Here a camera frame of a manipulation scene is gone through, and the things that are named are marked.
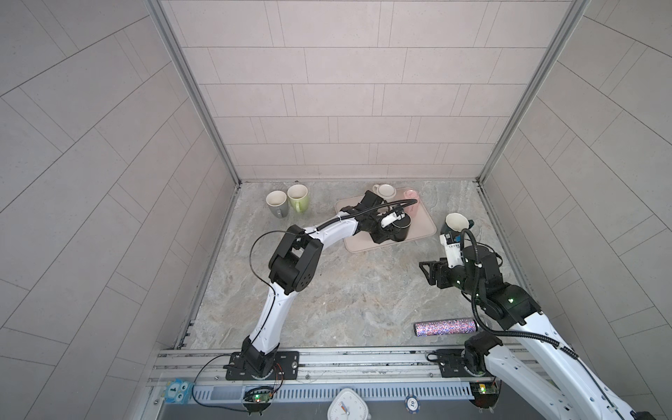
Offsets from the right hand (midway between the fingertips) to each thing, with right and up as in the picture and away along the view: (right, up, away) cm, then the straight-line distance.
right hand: (428, 262), depth 76 cm
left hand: (-8, +8, +21) cm, 23 cm away
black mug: (-5, +9, +15) cm, 18 cm away
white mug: (-9, +22, +27) cm, 36 cm away
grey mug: (-50, +17, +21) cm, 57 cm away
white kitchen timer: (-23, -32, -13) cm, 42 cm away
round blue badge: (-7, -34, -10) cm, 36 cm away
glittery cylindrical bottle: (+5, -19, +1) cm, 20 cm away
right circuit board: (+13, -33, -8) cm, 36 cm away
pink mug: (+1, +15, +23) cm, 28 cm away
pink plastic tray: (+5, +9, +25) cm, 27 cm away
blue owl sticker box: (-67, -30, -10) cm, 74 cm away
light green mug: (-43, +20, +24) cm, 53 cm away
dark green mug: (+16, +10, +18) cm, 26 cm away
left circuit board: (-46, -31, -12) cm, 57 cm away
